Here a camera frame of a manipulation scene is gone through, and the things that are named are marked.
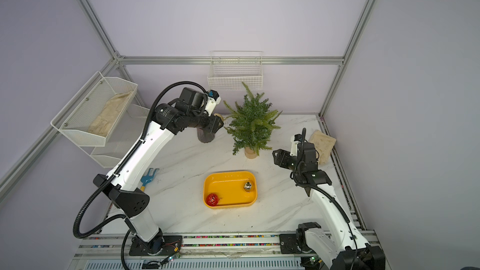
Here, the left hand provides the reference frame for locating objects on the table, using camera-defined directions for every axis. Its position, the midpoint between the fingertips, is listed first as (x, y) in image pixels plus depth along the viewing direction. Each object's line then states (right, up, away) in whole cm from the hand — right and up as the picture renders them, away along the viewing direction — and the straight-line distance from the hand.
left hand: (214, 124), depth 74 cm
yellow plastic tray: (+5, -31, +15) cm, 34 cm away
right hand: (+28, -14, +8) cm, 32 cm away
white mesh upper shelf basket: (-51, +4, +1) cm, 51 cm away
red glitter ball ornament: (-2, -33, +7) cm, 34 cm away
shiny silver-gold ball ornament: (+13, -28, +12) cm, 33 cm away
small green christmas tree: (+16, +2, +4) cm, 16 cm away
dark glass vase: (-11, -6, +30) cm, 33 cm away
